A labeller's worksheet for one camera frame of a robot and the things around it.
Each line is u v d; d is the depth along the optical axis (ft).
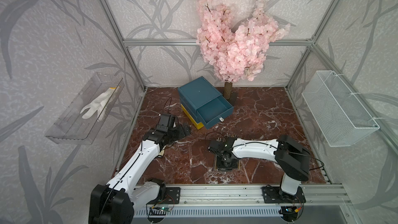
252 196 2.46
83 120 2.13
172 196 2.41
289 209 2.43
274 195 2.38
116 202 1.25
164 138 1.88
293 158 1.48
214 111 2.74
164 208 2.32
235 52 2.15
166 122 2.03
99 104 2.11
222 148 2.07
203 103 2.70
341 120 1.97
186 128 2.42
